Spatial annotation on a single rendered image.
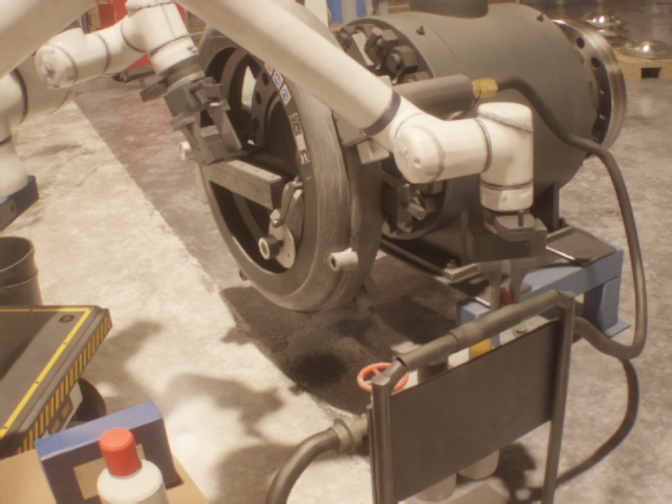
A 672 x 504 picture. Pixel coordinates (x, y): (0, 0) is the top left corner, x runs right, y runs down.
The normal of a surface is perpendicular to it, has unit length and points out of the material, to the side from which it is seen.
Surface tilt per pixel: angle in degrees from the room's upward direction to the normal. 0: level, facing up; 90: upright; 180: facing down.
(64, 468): 96
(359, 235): 102
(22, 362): 0
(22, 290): 93
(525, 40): 42
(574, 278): 90
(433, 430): 90
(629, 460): 0
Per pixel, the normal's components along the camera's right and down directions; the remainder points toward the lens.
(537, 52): 0.37, -0.35
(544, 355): 0.54, 0.31
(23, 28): 0.49, 0.62
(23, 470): -0.07, -0.91
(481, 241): 0.07, 0.40
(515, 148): 0.32, 0.37
